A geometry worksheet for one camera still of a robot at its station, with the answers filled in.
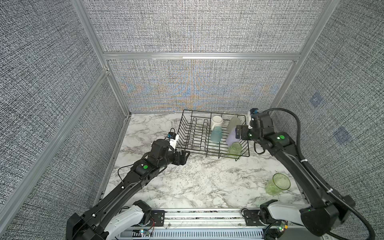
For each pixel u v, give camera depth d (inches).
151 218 28.7
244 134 26.6
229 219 29.4
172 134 25.7
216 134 39.1
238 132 27.1
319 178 16.8
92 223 15.3
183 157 26.1
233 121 40.6
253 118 22.4
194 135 41.7
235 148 34.4
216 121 39.8
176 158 25.7
